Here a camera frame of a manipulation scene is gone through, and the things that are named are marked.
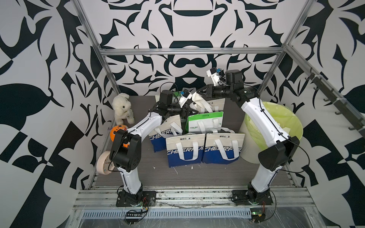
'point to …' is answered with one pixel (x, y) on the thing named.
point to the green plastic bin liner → (288, 121)
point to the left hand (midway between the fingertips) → (195, 106)
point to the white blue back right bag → (216, 105)
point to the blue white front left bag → (185, 150)
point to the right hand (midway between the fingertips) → (197, 89)
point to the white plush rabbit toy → (122, 106)
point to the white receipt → (197, 98)
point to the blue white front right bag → (222, 146)
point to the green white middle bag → (205, 123)
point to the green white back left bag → (176, 95)
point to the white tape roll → (100, 163)
